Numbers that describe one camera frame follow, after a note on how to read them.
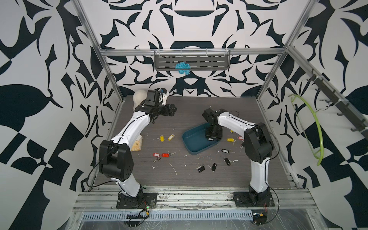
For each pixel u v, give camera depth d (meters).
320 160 0.65
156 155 0.89
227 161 0.88
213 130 0.81
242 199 0.74
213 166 0.85
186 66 0.91
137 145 0.89
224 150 0.92
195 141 0.96
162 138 0.97
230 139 0.96
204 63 0.98
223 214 0.71
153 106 0.66
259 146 0.52
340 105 0.59
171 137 0.97
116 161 0.45
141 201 0.70
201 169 0.85
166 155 0.89
